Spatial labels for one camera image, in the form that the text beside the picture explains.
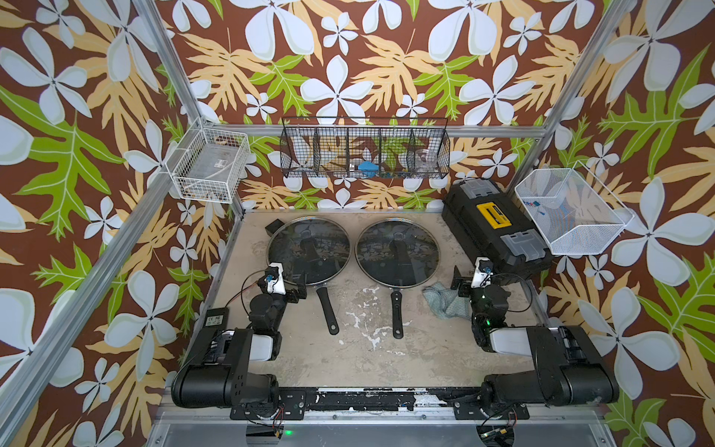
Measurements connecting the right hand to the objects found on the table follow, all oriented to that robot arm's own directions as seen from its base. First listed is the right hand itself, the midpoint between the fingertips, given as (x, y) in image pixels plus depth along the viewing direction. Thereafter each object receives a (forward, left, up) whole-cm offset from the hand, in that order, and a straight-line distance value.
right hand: (470, 267), depth 89 cm
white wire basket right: (+10, -29, +15) cm, 34 cm away
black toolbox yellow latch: (+14, -9, +6) cm, 18 cm away
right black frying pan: (-10, +24, -4) cm, 27 cm away
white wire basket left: (+23, +83, +23) cm, 90 cm away
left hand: (-1, +58, +2) cm, 58 cm away
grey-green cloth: (-8, +7, -9) cm, 14 cm away
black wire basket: (+38, +34, +20) cm, 55 cm away
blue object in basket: (+29, +33, +18) cm, 47 cm away
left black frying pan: (-16, +45, -2) cm, 48 cm away
